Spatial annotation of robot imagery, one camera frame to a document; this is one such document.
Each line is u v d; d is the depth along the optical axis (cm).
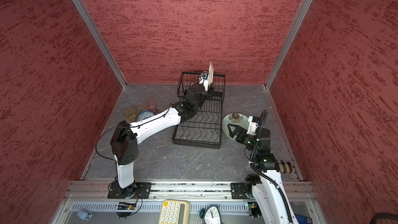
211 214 65
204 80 66
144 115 94
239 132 68
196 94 59
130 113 101
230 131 72
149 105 107
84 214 65
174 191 76
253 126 70
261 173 52
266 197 58
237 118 100
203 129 94
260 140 57
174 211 68
